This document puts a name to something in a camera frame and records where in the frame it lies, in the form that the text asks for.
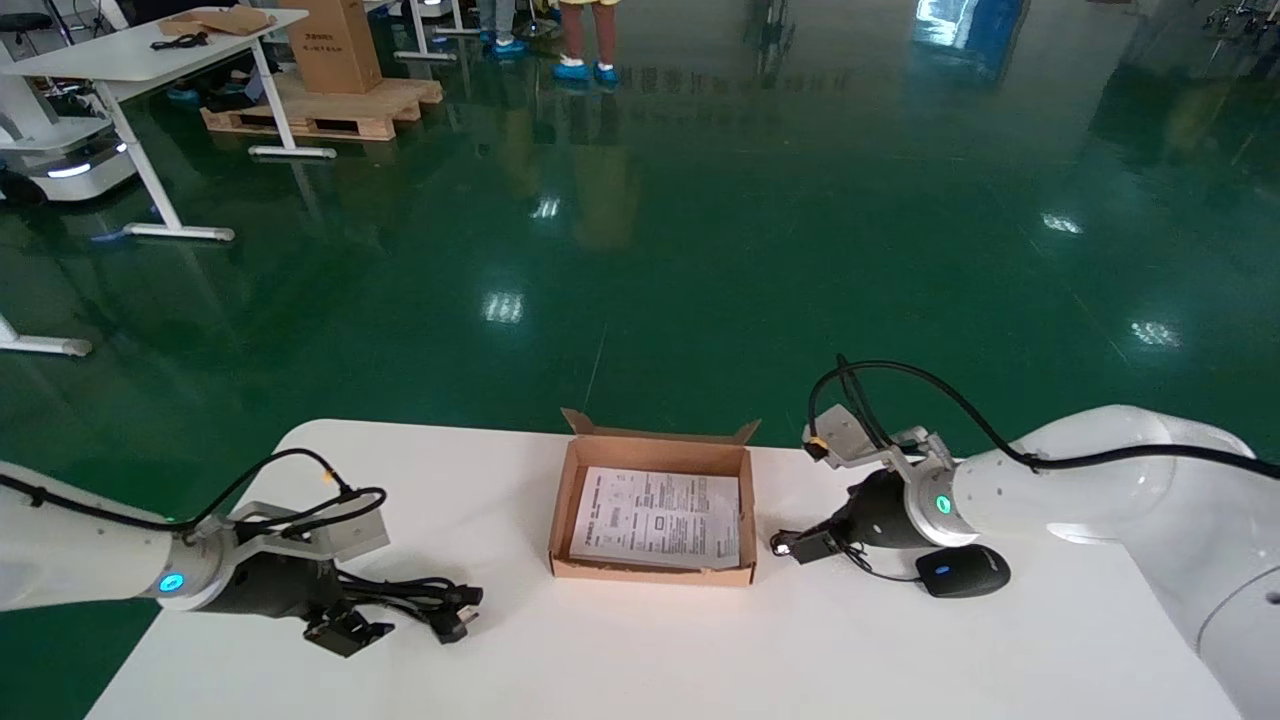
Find white desk legs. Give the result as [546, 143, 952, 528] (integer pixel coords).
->
[395, 0, 491, 63]

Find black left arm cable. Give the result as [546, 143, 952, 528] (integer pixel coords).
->
[0, 447, 388, 546]

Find black power cable with plug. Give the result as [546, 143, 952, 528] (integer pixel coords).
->
[335, 575, 486, 644]

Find person in blue jeans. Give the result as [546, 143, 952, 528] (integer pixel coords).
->
[478, 0, 531, 56]

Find printed white instruction sheet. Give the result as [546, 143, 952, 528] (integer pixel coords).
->
[570, 466, 743, 571]

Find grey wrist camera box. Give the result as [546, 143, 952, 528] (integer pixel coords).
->
[225, 495, 391, 576]
[803, 405, 951, 476]

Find brown cardboard storage box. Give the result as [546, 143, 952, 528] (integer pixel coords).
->
[548, 407, 763, 588]

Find white wheeled robot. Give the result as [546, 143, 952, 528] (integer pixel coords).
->
[0, 60, 139, 204]

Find black office chair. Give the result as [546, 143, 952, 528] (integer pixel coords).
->
[0, 12, 56, 56]

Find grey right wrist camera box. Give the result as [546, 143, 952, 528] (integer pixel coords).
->
[803, 405, 951, 476]

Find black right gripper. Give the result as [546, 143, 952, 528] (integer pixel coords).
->
[794, 470, 916, 567]

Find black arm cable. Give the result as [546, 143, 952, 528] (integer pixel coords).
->
[0, 447, 388, 546]
[805, 355, 1280, 471]

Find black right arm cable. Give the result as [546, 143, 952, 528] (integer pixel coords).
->
[805, 355, 1280, 471]

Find open flat cardboard box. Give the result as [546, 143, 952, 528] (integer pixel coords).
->
[158, 8, 278, 39]

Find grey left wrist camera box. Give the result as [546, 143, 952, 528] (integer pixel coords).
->
[225, 495, 391, 576]

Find white standing desk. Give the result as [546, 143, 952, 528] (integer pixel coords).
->
[0, 315, 93, 358]
[3, 8, 338, 243]

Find tall brown cardboard carton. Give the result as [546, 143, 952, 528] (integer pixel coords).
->
[278, 0, 385, 96]

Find wooden pallet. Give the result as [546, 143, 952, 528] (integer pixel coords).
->
[200, 75, 444, 142]

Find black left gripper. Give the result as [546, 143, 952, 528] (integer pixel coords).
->
[215, 558, 397, 659]

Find black wired computer mouse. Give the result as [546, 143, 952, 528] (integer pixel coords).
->
[770, 530, 1011, 599]

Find office chair wheel base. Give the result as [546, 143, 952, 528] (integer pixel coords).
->
[1205, 0, 1280, 41]

